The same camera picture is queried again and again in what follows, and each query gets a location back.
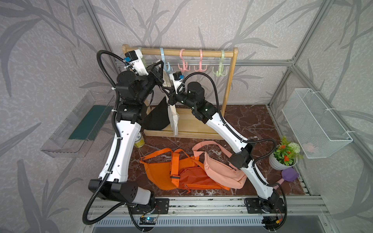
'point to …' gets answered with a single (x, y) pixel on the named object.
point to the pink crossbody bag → (221, 171)
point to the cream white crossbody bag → (173, 115)
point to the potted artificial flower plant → (285, 156)
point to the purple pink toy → (289, 174)
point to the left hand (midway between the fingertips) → (165, 62)
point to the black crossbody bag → (158, 118)
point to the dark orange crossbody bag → (196, 178)
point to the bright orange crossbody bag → (166, 175)
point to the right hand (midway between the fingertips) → (162, 87)
